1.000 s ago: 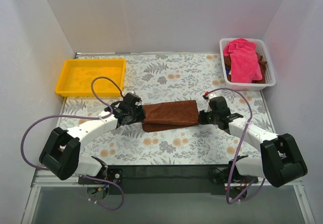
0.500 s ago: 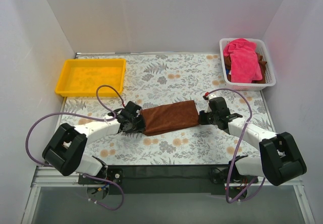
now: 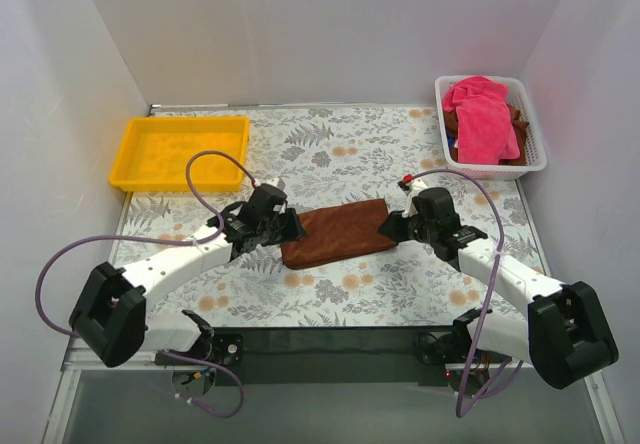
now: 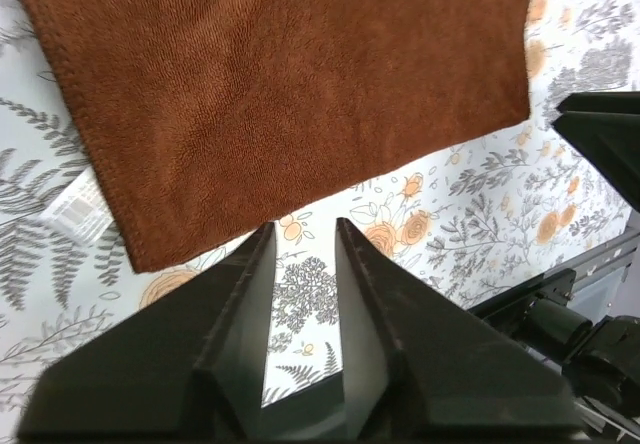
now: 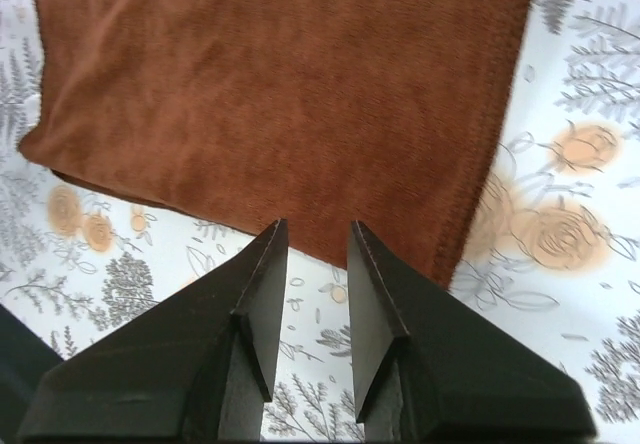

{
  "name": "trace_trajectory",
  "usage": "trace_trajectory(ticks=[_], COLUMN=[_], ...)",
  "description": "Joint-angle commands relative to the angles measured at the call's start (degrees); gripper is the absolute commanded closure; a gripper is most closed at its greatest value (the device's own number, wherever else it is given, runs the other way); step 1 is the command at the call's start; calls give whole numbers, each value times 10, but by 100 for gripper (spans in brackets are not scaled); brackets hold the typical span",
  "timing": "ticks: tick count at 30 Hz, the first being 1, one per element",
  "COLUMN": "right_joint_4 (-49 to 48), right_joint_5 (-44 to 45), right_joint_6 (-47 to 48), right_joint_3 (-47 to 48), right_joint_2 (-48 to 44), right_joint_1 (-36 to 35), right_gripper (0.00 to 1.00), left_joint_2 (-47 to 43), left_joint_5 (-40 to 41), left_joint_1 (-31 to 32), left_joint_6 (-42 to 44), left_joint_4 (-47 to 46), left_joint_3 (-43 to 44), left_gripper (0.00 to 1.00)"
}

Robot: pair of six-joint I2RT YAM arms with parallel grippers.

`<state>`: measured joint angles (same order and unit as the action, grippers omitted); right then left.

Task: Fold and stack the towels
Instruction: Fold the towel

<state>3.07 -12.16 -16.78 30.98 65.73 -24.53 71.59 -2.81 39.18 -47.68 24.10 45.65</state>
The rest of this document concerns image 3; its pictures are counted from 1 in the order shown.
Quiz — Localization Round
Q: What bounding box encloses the yellow plastic tray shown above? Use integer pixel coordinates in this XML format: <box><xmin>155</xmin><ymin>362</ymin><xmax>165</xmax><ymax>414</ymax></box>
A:
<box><xmin>109</xmin><ymin>116</ymin><xmax>250</xmax><ymax>192</ymax></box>

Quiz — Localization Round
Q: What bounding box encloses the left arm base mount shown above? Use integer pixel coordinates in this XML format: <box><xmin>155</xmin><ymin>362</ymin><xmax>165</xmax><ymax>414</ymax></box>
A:
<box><xmin>171</xmin><ymin>333</ymin><xmax>244</xmax><ymax>367</ymax></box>

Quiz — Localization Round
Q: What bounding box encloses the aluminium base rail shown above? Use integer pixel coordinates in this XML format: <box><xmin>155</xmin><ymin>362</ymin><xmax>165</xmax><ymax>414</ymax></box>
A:
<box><xmin>44</xmin><ymin>327</ymin><xmax>624</xmax><ymax>443</ymax></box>

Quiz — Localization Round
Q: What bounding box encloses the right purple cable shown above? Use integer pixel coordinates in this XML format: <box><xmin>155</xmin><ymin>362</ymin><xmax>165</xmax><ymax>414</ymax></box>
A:
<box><xmin>398</xmin><ymin>167</ymin><xmax>525</xmax><ymax>419</ymax></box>

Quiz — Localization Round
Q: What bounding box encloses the brown towel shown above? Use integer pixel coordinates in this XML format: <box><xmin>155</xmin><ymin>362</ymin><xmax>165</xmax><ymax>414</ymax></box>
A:
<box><xmin>281</xmin><ymin>199</ymin><xmax>397</xmax><ymax>270</ymax></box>
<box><xmin>443</xmin><ymin>104</ymin><xmax>529</xmax><ymax>166</ymax></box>

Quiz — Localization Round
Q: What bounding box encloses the purple cable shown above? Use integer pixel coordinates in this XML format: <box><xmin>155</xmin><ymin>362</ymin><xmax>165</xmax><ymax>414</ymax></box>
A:
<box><xmin>398</xmin><ymin>167</ymin><xmax>525</xmax><ymax>419</ymax></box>
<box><xmin>33</xmin><ymin>150</ymin><xmax>249</xmax><ymax>419</ymax></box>

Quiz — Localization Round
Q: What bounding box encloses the pink towel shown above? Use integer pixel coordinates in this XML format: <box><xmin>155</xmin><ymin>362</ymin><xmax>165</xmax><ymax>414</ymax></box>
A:
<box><xmin>441</xmin><ymin>76</ymin><xmax>521</xmax><ymax>165</ymax></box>

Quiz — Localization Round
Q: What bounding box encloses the white plastic basket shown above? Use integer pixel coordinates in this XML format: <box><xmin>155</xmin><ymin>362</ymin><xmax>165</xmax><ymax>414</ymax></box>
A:
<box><xmin>434</xmin><ymin>75</ymin><xmax>547</xmax><ymax>180</ymax></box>

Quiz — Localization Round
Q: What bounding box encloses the brown towel in basket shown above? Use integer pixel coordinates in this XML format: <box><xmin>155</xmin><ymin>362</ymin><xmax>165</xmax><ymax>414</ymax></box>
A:
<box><xmin>443</xmin><ymin>104</ymin><xmax>529</xmax><ymax>166</ymax></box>

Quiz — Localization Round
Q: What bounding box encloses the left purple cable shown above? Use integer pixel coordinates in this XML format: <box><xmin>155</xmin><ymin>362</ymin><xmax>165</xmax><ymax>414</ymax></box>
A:
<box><xmin>33</xmin><ymin>150</ymin><xmax>249</xmax><ymax>419</ymax></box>

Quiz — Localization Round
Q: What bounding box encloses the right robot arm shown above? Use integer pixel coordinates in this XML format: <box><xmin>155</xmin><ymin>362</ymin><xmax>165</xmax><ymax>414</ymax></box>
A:
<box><xmin>379</xmin><ymin>181</ymin><xmax>619</xmax><ymax>389</ymax></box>

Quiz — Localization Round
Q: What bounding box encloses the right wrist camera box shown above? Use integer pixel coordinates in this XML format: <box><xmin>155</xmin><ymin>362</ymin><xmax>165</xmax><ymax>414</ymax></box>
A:
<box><xmin>398</xmin><ymin>175</ymin><xmax>428</xmax><ymax>218</ymax></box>

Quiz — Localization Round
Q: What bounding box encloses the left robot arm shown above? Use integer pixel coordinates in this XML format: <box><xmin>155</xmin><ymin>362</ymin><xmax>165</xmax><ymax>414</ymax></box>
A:
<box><xmin>69</xmin><ymin>179</ymin><xmax>306</xmax><ymax>368</ymax></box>

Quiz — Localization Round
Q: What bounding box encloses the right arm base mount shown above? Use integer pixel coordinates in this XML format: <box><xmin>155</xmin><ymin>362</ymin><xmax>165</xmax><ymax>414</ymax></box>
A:
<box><xmin>413</xmin><ymin>332</ymin><xmax>507</xmax><ymax>371</ymax></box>

